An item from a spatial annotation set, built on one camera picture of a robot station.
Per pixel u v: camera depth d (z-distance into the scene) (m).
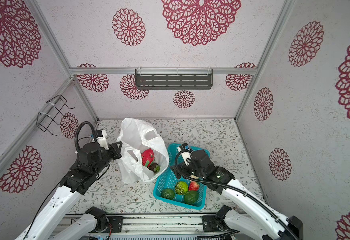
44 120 0.73
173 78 0.92
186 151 0.62
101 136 0.62
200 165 0.54
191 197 0.77
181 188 0.79
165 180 0.88
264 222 0.41
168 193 0.78
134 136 0.86
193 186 0.82
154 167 0.88
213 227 0.73
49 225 0.41
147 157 0.88
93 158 0.51
